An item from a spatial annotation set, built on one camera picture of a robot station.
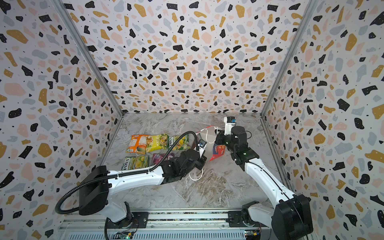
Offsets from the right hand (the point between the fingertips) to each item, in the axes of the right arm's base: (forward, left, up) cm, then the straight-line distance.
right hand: (213, 127), depth 78 cm
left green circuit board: (-45, +40, -26) cm, 65 cm away
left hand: (-10, +4, -6) cm, 12 cm away
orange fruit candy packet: (+5, +49, -24) cm, 55 cm away
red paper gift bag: (-10, -1, -6) cm, 12 cm away
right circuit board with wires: (-43, -19, -28) cm, 55 cm away
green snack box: (+7, +19, -25) cm, 32 cm away
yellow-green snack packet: (+6, +35, -23) cm, 42 cm away
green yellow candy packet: (-10, +49, -23) cm, 55 cm away
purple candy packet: (-5, +34, -23) cm, 42 cm away
